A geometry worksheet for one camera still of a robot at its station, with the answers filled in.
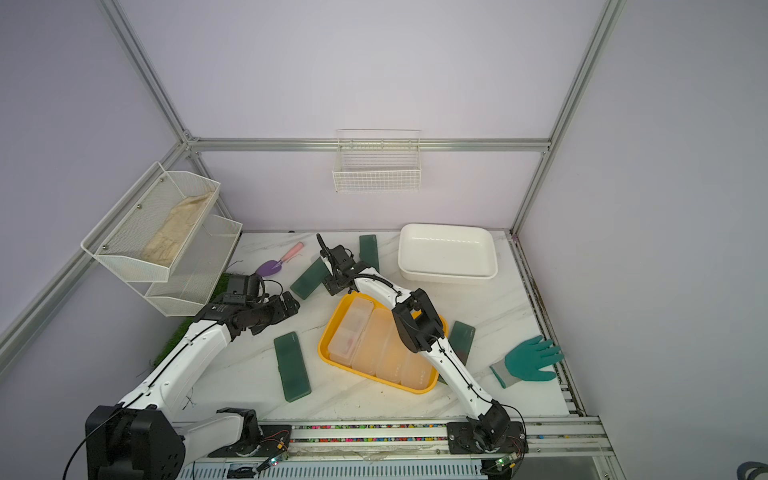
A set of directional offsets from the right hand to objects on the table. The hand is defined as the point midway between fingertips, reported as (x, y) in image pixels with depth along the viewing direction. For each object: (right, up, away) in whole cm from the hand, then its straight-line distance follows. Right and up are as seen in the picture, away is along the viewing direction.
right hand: (341, 279), depth 107 cm
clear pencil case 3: (+19, -22, -20) cm, 35 cm away
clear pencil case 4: (+25, -24, -25) cm, 43 cm away
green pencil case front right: (+39, -17, -18) cm, 46 cm away
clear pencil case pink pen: (+4, -18, -21) cm, 28 cm away
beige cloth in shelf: (-41, +12, -30) cm, 52 cm away
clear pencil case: (+8, -10, -15) cm, 19 cm away
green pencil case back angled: (-10, 0, -5) cm, 11 cm away
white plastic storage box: (+39, +10, +5) cm, 41 cm away
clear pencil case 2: (+12, -20, -20) cm, 30 cm away
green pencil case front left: (-11, -23, -23) cm, 35 cm away
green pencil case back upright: (+9, +11, +7) cm, 16 cm away
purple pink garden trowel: (-26, +4, +1) cm, 27 cm away
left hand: (-12, -9, -23) cm, 27 cm away
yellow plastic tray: (+1, -11, -16) cm, 20 cm away
